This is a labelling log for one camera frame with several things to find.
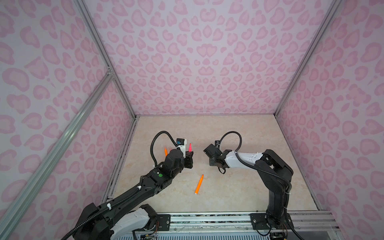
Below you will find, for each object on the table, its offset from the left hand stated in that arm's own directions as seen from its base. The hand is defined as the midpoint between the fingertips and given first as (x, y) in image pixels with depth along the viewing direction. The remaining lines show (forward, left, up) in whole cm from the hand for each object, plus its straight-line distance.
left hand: (193, 150), depth 78 cm
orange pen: (-11, -3, -19) cm, 23 cm away
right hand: (+5, -13, -19) cm, 23 cm away
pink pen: (0, +2, +1) cm, 2 cm away
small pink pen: (-8, +9, +15) cm, 20 cm away
